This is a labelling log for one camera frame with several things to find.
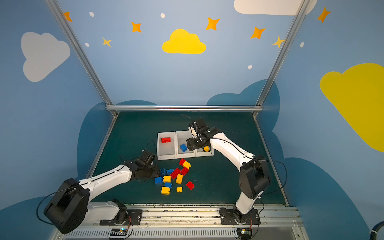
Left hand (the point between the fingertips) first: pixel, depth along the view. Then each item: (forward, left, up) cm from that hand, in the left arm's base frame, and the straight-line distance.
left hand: (158, 171), depth 88 cm
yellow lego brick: (+5, -17, 0) cm, 18 cm away
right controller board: (-29, -48, -5) cm, 56 cm away
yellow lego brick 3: (-5, -6, 0) cm, 8 cm away
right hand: (+13, -21, +13) cm, 28 cm away
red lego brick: (-7, -20, -2) cm, 21 cm away
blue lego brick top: (+17, -15, 0) cm, 22 cm away
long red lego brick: (0, -10, -1) cm, 10 cm away
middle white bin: (+25, -12, 0) cm, 28 cm away
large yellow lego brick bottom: (-11, -6, 0) cm, 13 cm away
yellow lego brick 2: (-3, -13, -2) cm, 14 cm away
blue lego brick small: (0, -7, 0) cm, 7 cm away
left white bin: (+16, -3, -3) cm, 16 cm away
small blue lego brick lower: (-8, -7, -1) cm, 10 cm away
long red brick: (+23, -3, +1) cm, 23 cm away
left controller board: (-30, +16, -5) cm, 34 cm away
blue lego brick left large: (-6, -1, +1) cm, 6 cm away
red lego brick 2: (+1, -16, -1) cm, 16 cm away
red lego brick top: (+7, -14, 0) cm, 16 cm away
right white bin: (+12, -25, +3) cm, 28 cm away
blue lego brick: (0, -3, 0) cm, 3 cm away
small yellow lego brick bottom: (-10, -13, -1) cm, 17 cm away
